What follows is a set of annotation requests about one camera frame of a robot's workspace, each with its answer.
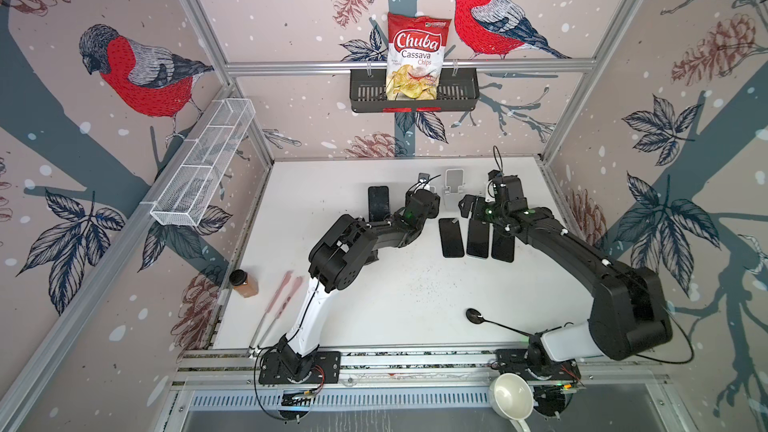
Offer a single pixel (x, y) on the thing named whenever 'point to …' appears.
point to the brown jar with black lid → (244, 283)
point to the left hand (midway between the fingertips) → (430, 192)
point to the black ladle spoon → (476, 317)
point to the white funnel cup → (512, 398)
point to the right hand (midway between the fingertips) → (469, 208)
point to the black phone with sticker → (451, 238)
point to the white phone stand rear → (453, 196)
